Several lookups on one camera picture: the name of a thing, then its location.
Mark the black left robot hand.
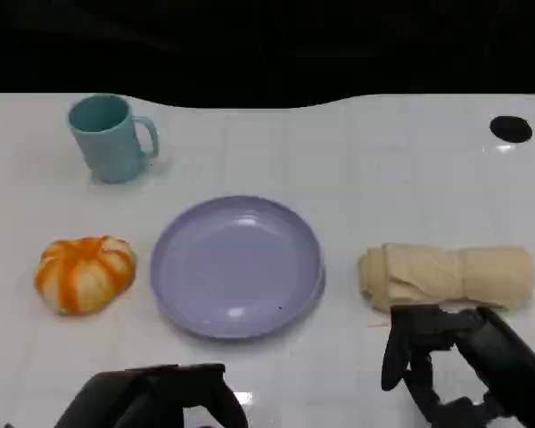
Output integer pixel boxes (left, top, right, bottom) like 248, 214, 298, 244
52, 362, 251, 428

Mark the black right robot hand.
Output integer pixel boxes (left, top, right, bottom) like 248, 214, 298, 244
380, 304, 535, 428

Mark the beige towel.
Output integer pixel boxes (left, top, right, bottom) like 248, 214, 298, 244
358, 243, 535, 315

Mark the orange and white bread roll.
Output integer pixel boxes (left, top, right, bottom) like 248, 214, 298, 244
34, 235, 137, 317

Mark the lilac plate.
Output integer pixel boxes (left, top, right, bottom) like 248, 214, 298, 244
150, 194, 327, 342

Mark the black round table grommet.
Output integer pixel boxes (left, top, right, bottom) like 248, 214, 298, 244
489, 115, 534, 144

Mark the pale green mug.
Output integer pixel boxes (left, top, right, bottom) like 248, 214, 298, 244
67, 93, 161, 185

